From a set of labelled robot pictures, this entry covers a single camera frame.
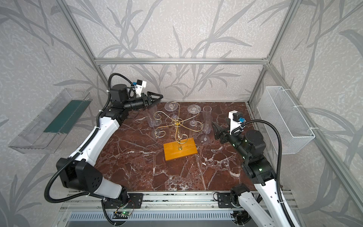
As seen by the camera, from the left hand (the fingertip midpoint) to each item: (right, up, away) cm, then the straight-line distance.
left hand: (162, 95), depth 70 cm
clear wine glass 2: (-11, -23, +32) cm, 41 cm away
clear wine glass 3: (+4, -5, +3) cm, 8 cm away
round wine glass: (+25, -7, +19) cm, 32 cm away
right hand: (+28, -10, -6) cm, 30 cm away
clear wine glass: (-9, -10, +14) cm, 20 cm away
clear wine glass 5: (+25, -15, +14) cm, 32 cm away
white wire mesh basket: (+57, -5, 0) cm, 57 cm away
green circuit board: (-18, -59, +1) cm, 62 cm away
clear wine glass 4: (+16, -7, +3) cm, 18 cm away
